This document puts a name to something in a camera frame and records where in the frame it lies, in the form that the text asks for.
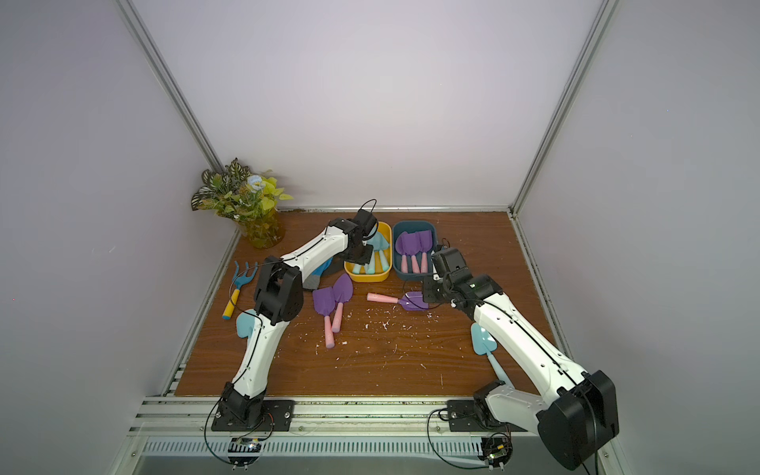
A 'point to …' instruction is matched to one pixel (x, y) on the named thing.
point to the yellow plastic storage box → (379, 275)
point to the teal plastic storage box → (397, 257)
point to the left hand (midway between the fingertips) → (368, 258)
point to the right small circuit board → (496, 449)
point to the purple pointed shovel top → (399, 248)
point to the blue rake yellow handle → (238, 281)
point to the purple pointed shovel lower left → (343, 292)
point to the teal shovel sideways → (382, 244)
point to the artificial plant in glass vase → (252, 201)
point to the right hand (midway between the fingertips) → (430, 280)
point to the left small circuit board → (243, 445)
